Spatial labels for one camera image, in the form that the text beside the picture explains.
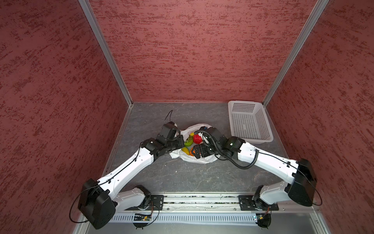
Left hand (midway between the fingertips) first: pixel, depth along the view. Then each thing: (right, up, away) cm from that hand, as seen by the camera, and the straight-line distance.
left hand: (184, 144), depth 79 cm
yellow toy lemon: (0, -5, +10) cm, 12 cm away
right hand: (+8, -4, -3) cm, 9 cm away
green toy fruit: (+2, -1, +11) cm, 11 cm away
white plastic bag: (+1, +7, -2) cm, 7 cm away
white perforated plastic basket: (+49, +12, +30) cm, 59 cm away
